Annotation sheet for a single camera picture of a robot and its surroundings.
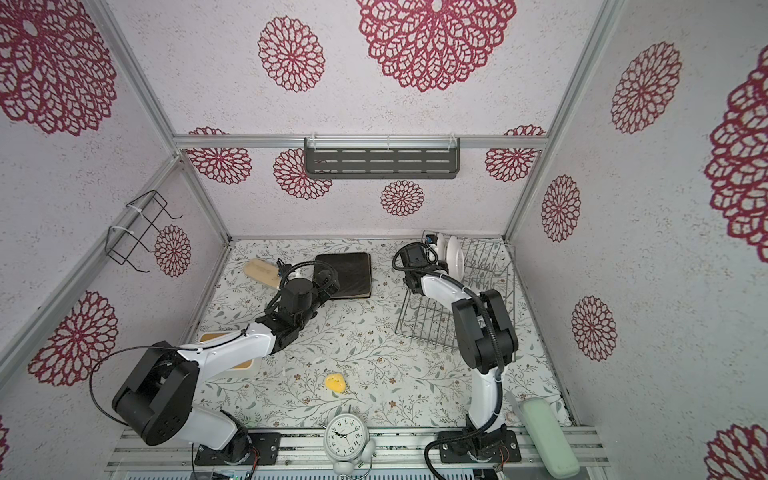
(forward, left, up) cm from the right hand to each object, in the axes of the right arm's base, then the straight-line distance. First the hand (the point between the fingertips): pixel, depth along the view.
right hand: (443, 262), depth 96 cm
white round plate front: (-1, +2, +8) cm, 8 cm away
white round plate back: (0, -4, +1) cm, 4 cm away
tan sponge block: (+1, +62, -8) cm, 63 cm away
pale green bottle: (-45, -24, -12) cm, 52 cm away
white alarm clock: (-51, +26, -8) cm, 58 cm away
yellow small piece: (-36, +31, -9) cm, 49 cm away
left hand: (-11, +35, +4) cm, 37 cm away
